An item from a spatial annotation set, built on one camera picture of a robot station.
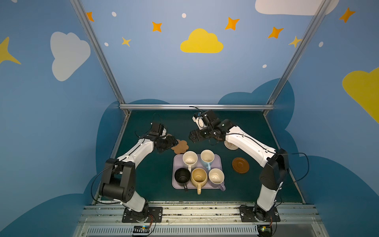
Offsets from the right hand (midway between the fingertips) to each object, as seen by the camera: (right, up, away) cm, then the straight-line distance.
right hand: (196, 133), depth 84 cm
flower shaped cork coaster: (-10, -11, +17) cm, 23 cm away
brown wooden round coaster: (+29, -21, +10) cm, 37 cm away
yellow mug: (+2, -27, +3) cm, 27 cm away
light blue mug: (+7, -16, +9) cm, 20 cm away
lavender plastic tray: (-12, -19, +10) cm, 25 cm away
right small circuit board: (+34, -49, -10) cm, 61 cm away
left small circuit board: (-28, -48, -11) cm, 56 cm away
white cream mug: (-4, -17, +10) cm, 20 cm away
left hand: (-15, -7, +7) cm, 18 cm away
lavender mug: (+12, -26, +1) cm, 28 cm away
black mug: (-8, -26, +2) cm, 27 cm away
